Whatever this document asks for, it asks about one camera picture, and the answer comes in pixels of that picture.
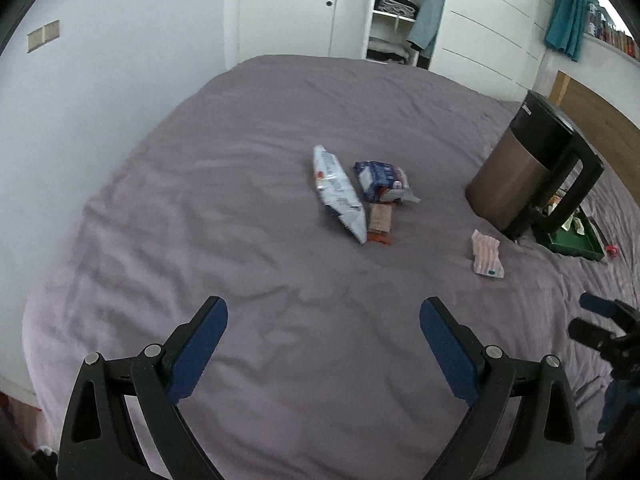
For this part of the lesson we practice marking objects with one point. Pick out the wooden headboard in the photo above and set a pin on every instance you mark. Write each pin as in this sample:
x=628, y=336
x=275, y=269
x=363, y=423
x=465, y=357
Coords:
x=605, y=120

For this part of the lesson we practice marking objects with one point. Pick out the pale green candy packet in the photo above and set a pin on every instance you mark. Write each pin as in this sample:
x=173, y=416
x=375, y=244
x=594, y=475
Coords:
x=574, y=223

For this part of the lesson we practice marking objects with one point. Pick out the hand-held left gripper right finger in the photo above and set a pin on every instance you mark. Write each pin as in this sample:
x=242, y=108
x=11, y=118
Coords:
x=450, y=355

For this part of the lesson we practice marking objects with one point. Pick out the white open closet shelves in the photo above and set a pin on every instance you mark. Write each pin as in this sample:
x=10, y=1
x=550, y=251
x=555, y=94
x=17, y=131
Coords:
x=372, y=30

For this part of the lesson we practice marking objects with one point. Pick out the dark folded clothes pile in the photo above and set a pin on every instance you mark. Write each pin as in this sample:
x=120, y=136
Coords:
x=397, y=0

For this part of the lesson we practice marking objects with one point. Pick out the white wardrobe doors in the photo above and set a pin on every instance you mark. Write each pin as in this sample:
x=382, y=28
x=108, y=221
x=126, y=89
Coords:
x=490, y=25

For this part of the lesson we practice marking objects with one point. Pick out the orange wafer bar packet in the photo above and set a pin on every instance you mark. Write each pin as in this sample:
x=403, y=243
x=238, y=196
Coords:
x=380, y=222

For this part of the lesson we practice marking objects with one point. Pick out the purple bed sheet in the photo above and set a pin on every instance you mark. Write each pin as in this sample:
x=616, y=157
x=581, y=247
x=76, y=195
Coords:
x=300, y=310

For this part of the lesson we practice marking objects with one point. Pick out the row of books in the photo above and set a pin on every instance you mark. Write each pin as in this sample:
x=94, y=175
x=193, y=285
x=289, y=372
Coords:
x=615, y=32

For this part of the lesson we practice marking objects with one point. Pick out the blue and white snack packet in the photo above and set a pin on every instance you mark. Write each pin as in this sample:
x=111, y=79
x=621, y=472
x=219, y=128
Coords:
x=382, y=177

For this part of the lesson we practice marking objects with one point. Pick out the brown and black electric kettle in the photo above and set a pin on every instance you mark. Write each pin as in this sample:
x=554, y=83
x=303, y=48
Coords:
x=510, y=175

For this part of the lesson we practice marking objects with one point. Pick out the white door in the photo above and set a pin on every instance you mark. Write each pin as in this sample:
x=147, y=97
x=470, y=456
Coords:
x=285, y=10

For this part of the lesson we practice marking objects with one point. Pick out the green tray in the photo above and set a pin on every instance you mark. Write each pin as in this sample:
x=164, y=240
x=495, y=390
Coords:
x=575, y=245

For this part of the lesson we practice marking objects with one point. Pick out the teal curtain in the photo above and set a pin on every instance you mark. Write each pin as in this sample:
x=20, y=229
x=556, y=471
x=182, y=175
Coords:
x=565, y=15

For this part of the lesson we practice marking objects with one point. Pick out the hanging grey-blue garment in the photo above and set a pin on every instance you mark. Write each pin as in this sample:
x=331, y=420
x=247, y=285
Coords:
x=427, y=15

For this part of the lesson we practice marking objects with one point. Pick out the pink striped snack packet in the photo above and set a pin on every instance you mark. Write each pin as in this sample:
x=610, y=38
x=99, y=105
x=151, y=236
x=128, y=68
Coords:
x=487, y=255

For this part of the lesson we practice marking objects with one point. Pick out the long white snack packet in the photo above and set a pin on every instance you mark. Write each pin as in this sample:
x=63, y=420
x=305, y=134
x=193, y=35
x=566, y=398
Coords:
x=337, y=190

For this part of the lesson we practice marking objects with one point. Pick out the person's right forearm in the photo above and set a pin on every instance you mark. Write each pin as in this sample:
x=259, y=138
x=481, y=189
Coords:
x=615, y=405

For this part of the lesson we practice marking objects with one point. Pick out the beige wall switch plate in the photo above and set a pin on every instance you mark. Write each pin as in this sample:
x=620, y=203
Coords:
x=43, y=36

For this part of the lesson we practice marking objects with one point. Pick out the small red object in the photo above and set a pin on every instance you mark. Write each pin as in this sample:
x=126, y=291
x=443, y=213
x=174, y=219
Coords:
x=612, y=251

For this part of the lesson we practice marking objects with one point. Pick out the light folded clothes pile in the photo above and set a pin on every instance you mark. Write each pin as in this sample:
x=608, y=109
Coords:
x=390, y=51

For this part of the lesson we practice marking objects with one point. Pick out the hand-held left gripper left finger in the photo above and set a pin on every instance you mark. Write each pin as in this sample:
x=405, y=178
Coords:
x=200, y=355

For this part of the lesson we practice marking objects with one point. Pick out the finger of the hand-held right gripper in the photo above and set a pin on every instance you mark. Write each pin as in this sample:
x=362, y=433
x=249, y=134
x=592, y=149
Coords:
x=600, y=304
x=590, y=334

